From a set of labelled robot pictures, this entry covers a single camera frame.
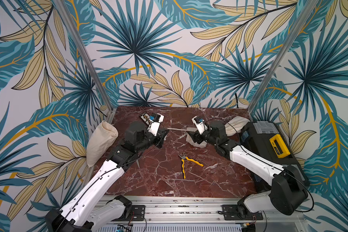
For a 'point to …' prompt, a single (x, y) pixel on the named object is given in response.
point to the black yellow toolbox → (265, 138)
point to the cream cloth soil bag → (191, 139)
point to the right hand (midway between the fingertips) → (183, 132)
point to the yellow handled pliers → (184, 157)
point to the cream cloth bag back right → (235, 125)
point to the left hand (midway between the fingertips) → (167, 132)
